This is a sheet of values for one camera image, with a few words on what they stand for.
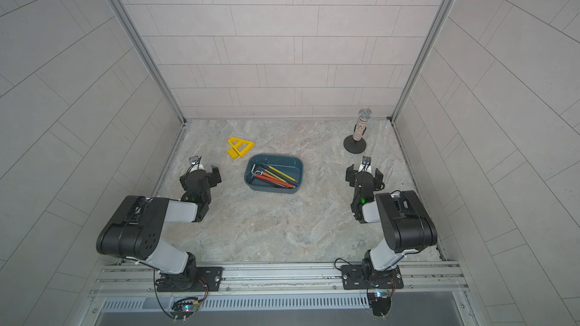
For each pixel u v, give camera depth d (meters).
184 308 0.65
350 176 0.84
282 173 0.96
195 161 0.77
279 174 0.96
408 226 0.45
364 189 0.70
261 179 0.94
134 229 0.44
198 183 0.69
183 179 0.79
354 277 0.71
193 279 0.65
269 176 0.95
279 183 0.93
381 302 0.68
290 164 0.99
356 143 1.05
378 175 0.83
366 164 0.77
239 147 1.05
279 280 0.72
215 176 0.86
